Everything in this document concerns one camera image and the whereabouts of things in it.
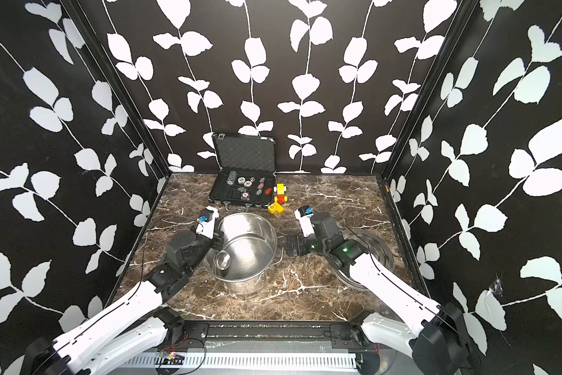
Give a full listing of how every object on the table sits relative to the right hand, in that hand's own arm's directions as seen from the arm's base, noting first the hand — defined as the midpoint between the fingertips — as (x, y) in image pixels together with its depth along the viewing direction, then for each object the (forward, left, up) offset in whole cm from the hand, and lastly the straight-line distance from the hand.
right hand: (289, 234), depth 78 cm
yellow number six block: (+23, +6, -16) cm, 28 cm away
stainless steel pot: (-2, +19, -21) cm, 28 cm away
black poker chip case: (+43, +23, -16) cm, 51 cm away
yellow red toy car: (+33, +5, -15) cm, 37 cm away
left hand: (+4, +22, +5) cm, 23 cm away
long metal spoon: (-3, +25, -14) cm, 29 cm away
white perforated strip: (-33, -13, -18) cm, 40 cm away
